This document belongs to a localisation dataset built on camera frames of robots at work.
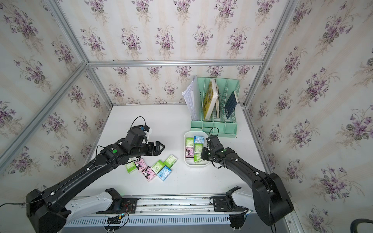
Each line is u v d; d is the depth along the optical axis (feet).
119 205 2.18
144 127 2.26
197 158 2.88
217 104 3.25
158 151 2.17
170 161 2.82
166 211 2.39
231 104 3.43
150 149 2.15
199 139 3.14
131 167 2.74
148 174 2.68
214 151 2.16
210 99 3.06
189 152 2.92
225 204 2.40
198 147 3.03
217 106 3.32
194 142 3.10
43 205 1.24
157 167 2.75
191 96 2.96
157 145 2.21
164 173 2.69
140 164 2.80
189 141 3.10
